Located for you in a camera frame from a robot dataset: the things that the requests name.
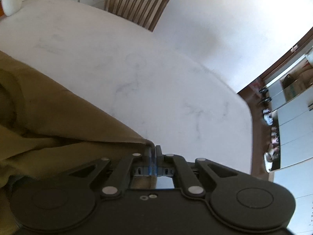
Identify olive brown sweatshirt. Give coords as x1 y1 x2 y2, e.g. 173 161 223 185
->
1 52 153 234

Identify white sneakers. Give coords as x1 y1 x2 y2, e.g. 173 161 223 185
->
263 109 273 126

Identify white cabinet wall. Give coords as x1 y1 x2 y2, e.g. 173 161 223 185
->
267 49 312 234

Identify white slipper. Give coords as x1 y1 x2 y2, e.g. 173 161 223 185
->
263 144 280 173

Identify slatted wooden dining chair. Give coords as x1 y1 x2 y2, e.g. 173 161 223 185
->
104 0 170 32

